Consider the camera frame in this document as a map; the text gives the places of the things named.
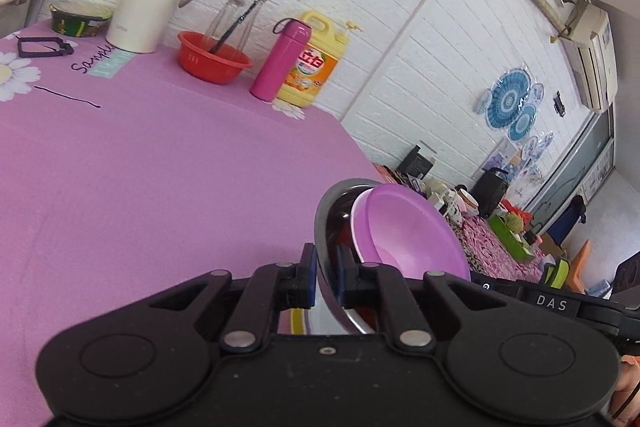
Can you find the clear glass pitcher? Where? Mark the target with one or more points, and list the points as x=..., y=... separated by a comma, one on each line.
x=235, y=19

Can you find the red plastic basket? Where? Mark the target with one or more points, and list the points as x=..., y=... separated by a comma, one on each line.
x=221, y=67

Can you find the translucent purple plastic bowl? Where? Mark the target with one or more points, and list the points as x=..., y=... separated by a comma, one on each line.
x=393, y=225

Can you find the black box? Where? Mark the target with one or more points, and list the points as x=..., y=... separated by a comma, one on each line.
x=418, y=162

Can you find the pink thermos bottle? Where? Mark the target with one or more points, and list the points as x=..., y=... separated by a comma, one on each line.
x=292, y=37

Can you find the purple floral tablecloth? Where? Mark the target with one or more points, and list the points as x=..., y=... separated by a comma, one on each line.
x=120, y=178

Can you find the dark stirring stick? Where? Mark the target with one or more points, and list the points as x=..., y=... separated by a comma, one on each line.
x=240, y=20

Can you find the blue white wall decoration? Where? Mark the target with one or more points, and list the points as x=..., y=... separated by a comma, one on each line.
x=512, y=104

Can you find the stacked bowls on side table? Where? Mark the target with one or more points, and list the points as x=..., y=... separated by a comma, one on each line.
x=470, y=203

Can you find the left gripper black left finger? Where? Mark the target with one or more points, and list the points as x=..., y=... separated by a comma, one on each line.
x=271, y=290

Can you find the green instant noodle cup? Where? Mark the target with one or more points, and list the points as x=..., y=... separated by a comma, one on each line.
x=79, y=19

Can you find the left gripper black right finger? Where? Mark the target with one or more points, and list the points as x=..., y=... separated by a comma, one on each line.
x=383, y=289

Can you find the white wall air conditioner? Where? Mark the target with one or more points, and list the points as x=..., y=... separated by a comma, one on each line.
x=589, y=46

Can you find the stainless steel bowl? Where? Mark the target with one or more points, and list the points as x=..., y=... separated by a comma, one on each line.
x=333, y=241

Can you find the person's right hand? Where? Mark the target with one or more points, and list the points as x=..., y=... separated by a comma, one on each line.
x=625, y=402

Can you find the yellow dish soap bottle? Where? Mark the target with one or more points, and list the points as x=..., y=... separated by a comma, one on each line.
x=314, y=65

